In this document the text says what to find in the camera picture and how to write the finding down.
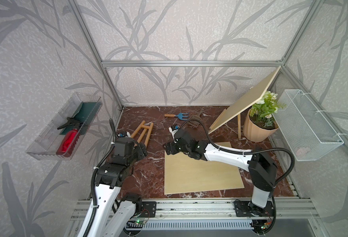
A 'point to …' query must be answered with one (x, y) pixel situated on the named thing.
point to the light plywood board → (184, 174)
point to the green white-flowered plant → (263, 109)
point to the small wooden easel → (145, 128)
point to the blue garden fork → (180, 116)
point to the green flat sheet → (86, 112)
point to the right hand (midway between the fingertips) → (168, 142)
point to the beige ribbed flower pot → (256, 134)
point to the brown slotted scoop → (195, 124)
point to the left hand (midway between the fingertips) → (140, 148)
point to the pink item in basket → (298, 151)
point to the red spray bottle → (68, 142)
